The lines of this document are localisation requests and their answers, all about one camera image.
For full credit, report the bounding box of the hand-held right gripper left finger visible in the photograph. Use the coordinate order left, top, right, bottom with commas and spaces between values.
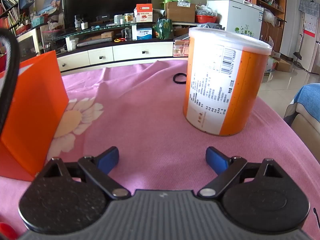
35, 146, 131, 201

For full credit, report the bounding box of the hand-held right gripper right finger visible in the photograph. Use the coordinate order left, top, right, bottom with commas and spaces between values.
197, 146, 285, 198

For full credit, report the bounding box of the orange cardboard box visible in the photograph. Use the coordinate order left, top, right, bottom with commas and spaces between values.
0, 50, 70, 182

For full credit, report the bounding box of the pink flowered tablecloth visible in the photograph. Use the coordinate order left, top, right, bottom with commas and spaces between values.
0, 60, 320, 240

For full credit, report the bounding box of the orange canister with white lid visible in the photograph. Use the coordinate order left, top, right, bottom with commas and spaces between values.
182, 27, 273, 137

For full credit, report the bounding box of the white television stand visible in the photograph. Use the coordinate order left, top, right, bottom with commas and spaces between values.
55, 21, 191, 73

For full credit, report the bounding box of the blue sofa cover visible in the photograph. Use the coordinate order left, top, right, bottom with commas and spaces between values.
283, 83, 320, 128

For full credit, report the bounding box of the open cardboard box on floor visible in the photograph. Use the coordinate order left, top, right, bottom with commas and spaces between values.
272, 56, 292, 73

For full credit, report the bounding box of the red and white packet box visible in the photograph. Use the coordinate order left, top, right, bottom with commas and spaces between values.
173, 39, 190, 57

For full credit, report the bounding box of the red object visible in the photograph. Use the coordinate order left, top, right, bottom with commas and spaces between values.
0, 222, 18, 240

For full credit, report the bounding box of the blue and white carton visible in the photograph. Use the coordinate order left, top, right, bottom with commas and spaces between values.
136, 27, 153, 41

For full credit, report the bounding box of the red plastic basin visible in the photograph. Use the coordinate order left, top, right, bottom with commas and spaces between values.
195, 15, 218, 24

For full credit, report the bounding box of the green foil bag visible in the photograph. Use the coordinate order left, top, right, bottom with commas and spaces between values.
153, 18, 173, 40

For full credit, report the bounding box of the white glass-door cabinet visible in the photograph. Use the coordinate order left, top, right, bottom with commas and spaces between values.
16, 28, 42, 57

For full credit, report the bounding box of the white small fridge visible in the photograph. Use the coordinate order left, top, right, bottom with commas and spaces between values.
206, 0, 264, 40

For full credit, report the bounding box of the brown cardboard box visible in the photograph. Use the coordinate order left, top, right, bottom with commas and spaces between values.
165, 2, 196, 23

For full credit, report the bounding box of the red and white carton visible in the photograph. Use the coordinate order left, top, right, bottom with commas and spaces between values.
136, 3, 154, 23

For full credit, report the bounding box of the black flat television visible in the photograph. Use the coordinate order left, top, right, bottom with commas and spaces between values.
62, 0, 152, 29

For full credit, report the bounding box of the wooden shelf unit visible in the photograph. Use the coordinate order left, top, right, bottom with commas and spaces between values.
246, 0, 287, 53

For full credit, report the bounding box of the bookshelf with books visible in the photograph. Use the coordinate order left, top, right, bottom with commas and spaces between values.
0, 0, 28, 32

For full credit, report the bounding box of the black hair tie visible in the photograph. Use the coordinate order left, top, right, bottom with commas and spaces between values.
172, 73, 187, 85

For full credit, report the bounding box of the black cable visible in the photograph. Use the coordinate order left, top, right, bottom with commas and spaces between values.
0, 28, 20, 133

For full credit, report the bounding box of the wall calendar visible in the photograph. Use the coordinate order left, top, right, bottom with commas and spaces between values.
298, 0, 320, 41

